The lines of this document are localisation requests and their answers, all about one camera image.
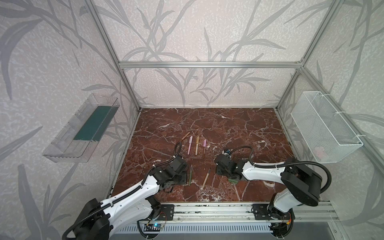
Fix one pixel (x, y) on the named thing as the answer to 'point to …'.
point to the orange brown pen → (206, 178)
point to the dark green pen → (190, 176)
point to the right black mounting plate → (262, 211)
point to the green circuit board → (152, 227)
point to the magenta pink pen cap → (204, 143)
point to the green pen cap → (233, 180)
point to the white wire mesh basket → (330, 138)
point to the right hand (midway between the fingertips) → (216, 164)
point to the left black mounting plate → (167, 212)
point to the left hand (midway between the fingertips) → (187, 173)
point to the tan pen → (197, 140)
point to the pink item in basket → (319, 153)
